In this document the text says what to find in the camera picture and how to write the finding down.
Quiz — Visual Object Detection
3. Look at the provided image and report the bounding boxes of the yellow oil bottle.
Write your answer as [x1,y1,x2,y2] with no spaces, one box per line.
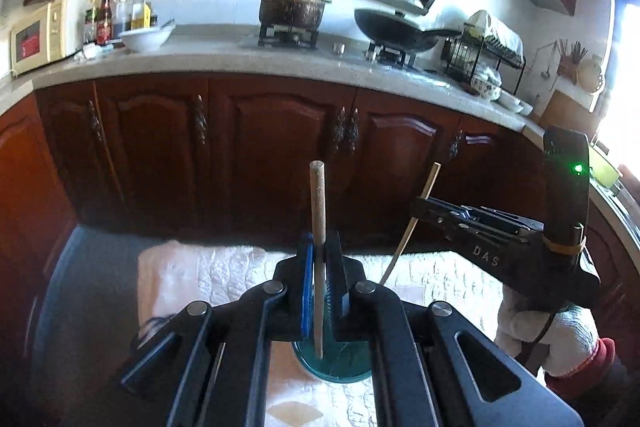
[131,0,151,29]

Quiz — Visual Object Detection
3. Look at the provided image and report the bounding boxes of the white gloved right hand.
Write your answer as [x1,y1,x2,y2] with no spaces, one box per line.
[495,286,616,378]

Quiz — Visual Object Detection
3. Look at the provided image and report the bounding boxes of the white bowl on counter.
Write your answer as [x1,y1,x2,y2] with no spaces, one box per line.
[118,24,176,53]

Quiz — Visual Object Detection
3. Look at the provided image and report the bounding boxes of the black dish drying rack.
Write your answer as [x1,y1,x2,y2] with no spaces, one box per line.
[440,23,527,95]

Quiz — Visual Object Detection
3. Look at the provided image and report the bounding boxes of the gas stove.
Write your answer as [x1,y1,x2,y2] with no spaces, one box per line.
[240,25,436,75]

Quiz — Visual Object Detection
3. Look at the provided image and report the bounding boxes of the wooden chopstick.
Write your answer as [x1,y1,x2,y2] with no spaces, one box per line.
[380,161,442,286]
[309,160,326,360]

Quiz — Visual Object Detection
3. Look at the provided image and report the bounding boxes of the dark sauce bottle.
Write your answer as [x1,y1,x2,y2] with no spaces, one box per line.
[96,0,112,46]

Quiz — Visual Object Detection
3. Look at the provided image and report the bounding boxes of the black wok pan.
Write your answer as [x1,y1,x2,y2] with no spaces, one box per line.
[354,9,462,54]

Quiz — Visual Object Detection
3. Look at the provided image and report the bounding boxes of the cooking pot with lid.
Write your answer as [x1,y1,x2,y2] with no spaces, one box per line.
[259,0,332,31]

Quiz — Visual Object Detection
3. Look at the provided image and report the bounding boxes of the dark wooden kitchen cabinets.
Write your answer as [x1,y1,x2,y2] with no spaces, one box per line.
[0,74,640,358]

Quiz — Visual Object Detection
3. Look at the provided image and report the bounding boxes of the pink quilted table cloth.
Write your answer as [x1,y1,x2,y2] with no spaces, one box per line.
[136,239,547,427]

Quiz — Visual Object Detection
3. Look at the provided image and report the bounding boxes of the floral ceramic utensil cup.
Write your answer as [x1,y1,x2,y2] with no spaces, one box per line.
[292,340,371,384]

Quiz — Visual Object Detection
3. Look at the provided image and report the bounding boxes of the stone kitchen countertop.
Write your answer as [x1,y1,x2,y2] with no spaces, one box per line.
[0,24,640,253]

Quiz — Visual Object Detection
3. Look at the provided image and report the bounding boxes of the white microwave oven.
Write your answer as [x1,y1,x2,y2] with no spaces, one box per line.
[10,0,89,75]

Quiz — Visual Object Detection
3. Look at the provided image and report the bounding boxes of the wooden cutting board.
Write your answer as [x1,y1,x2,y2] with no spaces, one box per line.
[538,91,599,140]

